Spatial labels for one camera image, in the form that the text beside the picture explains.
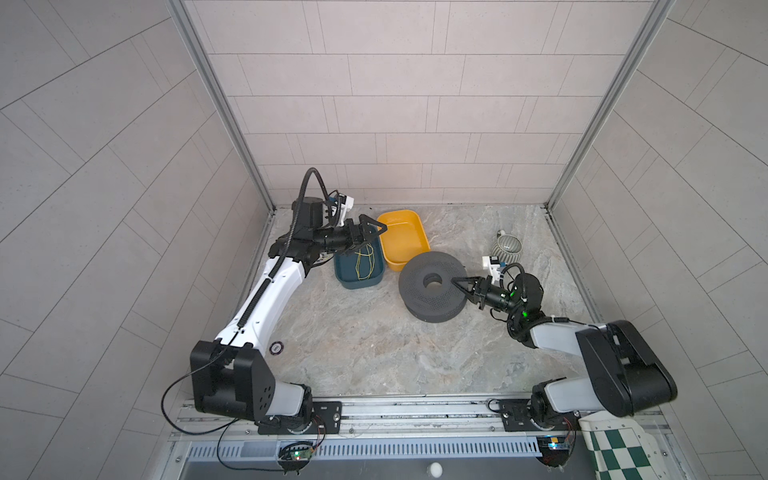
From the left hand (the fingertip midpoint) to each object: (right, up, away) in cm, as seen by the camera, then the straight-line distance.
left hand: (383, 231), depth 72 cm
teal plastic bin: (-9, -12, +26) cm, 30 cm away
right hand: (+18, -15, +7) cm, 25 cm away
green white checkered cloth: (+54, -49, -6) cm, 73 cm away
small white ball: (+11, -47, -14) cm, 50 cm away
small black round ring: (-30, -32, +10) cm, 45 cm away
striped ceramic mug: (+41, -6, +30) cm, 51 cm away
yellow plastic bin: (+6, -3, +33) cm, 34 cm away
